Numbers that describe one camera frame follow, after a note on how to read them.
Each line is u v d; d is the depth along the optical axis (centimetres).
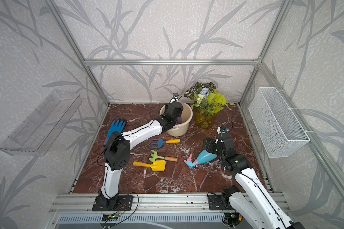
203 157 85
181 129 87
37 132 66
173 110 68
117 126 104
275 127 62
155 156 90
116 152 51
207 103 94
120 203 72
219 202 73
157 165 85
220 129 69
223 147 56
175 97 77
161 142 97
